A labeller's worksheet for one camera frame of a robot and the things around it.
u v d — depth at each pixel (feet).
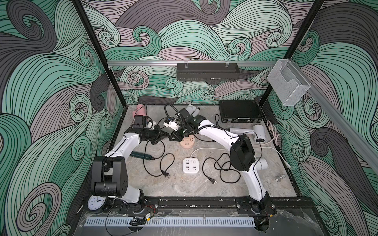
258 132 3.19
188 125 2.18
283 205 2.44
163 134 2.79
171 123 2.55
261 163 2.67
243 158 1.75
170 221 2.29
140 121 2.32
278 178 2.66
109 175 1.43
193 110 3.70
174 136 2.49
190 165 2.81
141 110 3.62
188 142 3.12
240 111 3.88
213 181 2.65
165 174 2.74
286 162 3.01
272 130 3.30
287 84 2.50
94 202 2.39
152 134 2.48
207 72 3.21
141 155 2.89
